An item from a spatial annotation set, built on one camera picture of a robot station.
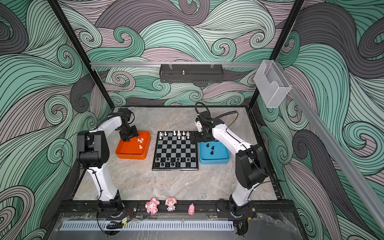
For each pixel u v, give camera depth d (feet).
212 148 3.12
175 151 3.04
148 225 2.29
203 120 2.28
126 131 2.83
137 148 3.15
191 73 3.12
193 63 3.17
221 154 3.06
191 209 2.37
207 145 3.19
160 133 3.30
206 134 2.12
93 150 1.75
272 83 2.60
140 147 3.12
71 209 2.43
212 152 3.04
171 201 2.39
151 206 2.34
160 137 3.26
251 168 1.50
